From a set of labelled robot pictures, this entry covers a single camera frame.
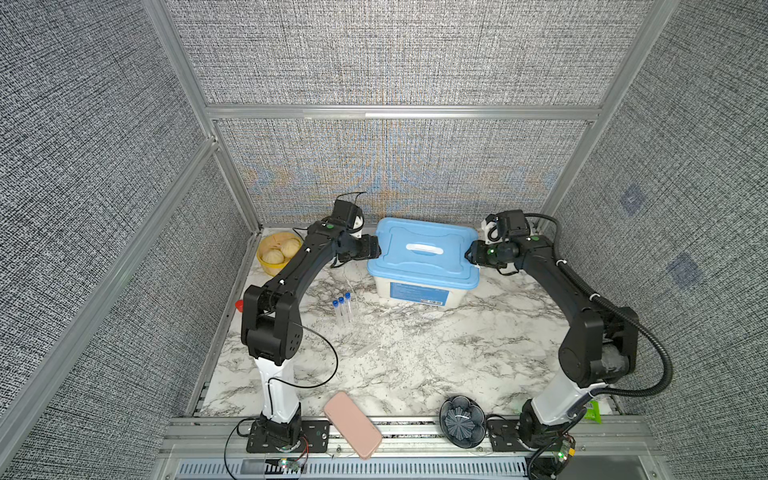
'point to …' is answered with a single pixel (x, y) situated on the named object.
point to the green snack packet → (593, 411)
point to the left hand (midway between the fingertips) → (371, 252)
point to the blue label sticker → (418, 294)
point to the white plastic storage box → (456, 294)
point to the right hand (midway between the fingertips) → (474, 255)
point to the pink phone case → (356, 428)
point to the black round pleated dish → (462, 421)
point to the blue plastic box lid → (425, 252)
